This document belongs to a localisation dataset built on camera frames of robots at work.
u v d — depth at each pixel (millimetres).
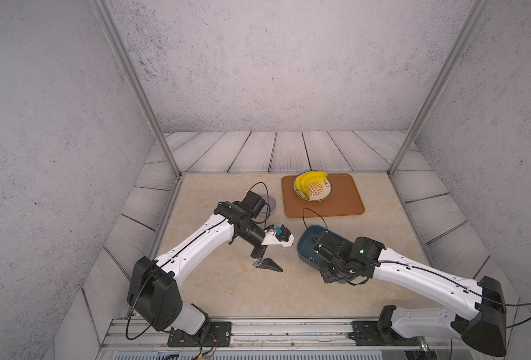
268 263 624
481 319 381
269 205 684
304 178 1109
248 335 745
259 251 648
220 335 728
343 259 548
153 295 412
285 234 591
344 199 1100
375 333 743
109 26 728
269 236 634
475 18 712
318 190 1120
